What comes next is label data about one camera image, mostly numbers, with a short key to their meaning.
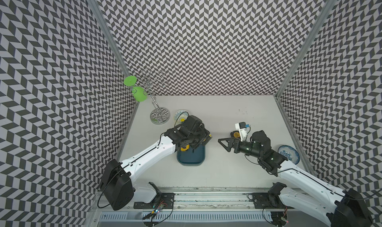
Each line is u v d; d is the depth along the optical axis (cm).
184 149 88
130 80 83
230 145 65
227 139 67
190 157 82
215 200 74
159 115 105
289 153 87
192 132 60
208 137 75
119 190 38
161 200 70
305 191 48
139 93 88
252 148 62
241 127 68
